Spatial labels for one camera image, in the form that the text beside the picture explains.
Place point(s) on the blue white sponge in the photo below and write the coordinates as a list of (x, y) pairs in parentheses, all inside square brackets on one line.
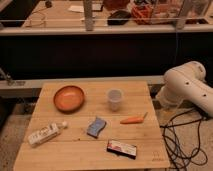
[(96, 127)]

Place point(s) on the orange basket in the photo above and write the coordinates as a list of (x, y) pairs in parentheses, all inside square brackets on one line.
[(141, 15)]

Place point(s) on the grey metal post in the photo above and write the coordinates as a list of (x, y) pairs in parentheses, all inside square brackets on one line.
[(88, 14)]

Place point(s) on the black red white box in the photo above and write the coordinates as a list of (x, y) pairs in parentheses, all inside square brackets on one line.
[(122, 148)]

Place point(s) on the white plastic bottle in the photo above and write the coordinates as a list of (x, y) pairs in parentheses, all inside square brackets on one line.
[(46, 133)]

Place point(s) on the black tray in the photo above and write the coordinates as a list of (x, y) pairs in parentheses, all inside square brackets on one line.
[(119, 17)]

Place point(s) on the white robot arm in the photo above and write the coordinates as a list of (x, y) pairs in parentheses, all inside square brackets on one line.
[(186, 82)]

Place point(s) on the white paper sheet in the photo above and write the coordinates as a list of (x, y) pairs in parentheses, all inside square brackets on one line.
[(76, 8)]

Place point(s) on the orange wooden bowl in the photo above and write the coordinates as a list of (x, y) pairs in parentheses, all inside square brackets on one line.
[(69, 98)]

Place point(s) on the clear plastic cup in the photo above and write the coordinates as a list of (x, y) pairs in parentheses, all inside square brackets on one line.
[(114, 99)]

